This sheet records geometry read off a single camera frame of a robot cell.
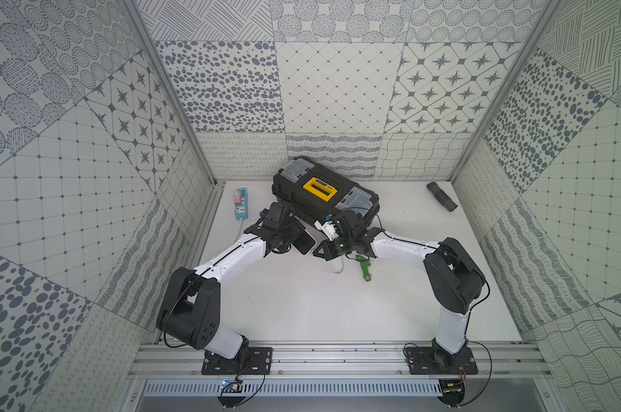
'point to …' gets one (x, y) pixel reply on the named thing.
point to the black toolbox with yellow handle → (319, 194)
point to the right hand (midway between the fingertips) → (317, 253)
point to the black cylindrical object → (437, 192)
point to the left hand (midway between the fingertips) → (295, 226)
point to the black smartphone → (304, 243)
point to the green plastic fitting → (365, 263)
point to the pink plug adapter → (237, 197)
